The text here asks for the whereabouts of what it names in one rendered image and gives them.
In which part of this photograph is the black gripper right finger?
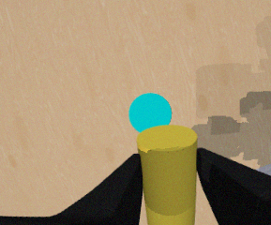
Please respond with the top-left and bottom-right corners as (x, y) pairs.
(196, 147), (271, 225)

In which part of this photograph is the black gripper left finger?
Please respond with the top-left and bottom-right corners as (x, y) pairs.
(0, 154), (143, 225)

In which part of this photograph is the yellow cylinder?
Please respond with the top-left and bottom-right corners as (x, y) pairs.
(136, 125), (198, 225)

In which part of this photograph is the cyan circle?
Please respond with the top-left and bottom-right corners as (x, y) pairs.
(128, 93), (173, 132)

